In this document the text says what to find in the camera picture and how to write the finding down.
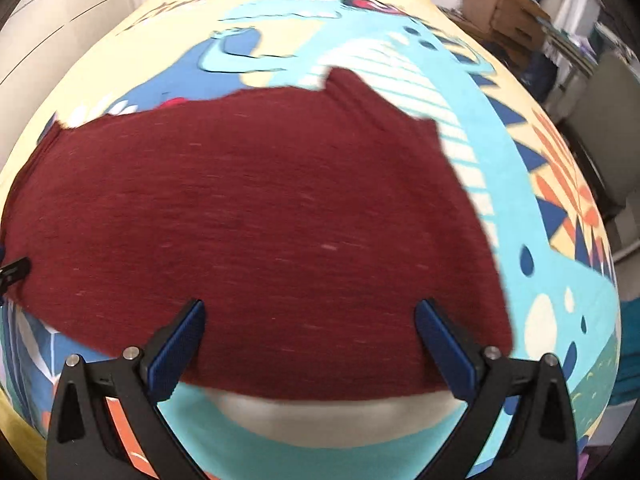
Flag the dark red knit sweater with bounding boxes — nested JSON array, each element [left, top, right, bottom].
[[1, 68, 513, 402]]

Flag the teal folded towels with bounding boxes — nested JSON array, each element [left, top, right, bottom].
[[610, 298, 640, 405]]

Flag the white wardrobe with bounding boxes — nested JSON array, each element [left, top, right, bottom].
[[1, 0, 144, 162]]

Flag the grey upholstered chair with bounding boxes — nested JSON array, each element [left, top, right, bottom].
[[558, 52, 640, 221]]

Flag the yellow dinosaur print bedspread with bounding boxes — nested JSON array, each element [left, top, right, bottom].
[[1, 0, 622, 479]]

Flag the dark navy bag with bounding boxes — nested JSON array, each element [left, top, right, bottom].
[[520, 52, 559, 104]]

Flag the white desk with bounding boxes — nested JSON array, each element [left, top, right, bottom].
[[537, 18, 598, 115]]

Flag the wooden drawer cabinet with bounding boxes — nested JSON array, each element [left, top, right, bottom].
[[445, 0, 549, 70]]

